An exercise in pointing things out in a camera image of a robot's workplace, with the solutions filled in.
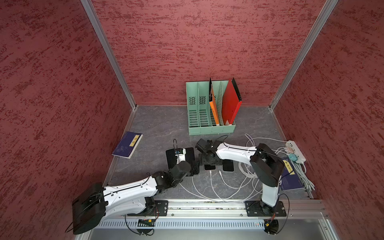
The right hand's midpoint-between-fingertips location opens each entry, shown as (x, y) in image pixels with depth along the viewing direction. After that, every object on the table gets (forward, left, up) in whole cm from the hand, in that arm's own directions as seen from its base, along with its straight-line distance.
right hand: (208, 164), depth 90 cm
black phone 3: (-2, -12, +2) cm, 12 cm away
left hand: (-4, +9, +9) cm, 13 cm away
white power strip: (+9, -57, +2) cm, 58 cm away
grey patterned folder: (+37, -10, +15) cm, 41 cm away
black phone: (+6, +11, +3) cm, 13 cm away
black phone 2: (-3, 0, +4) cm, 5 cm away
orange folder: (+24, -3, +29) cm, 38 cm away
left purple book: (+14, +53, +3) cm, 55 cm away
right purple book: (-10, -47, 0) cm, 48 cm away
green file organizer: (+37, +4, 0) cm, 37 cm away
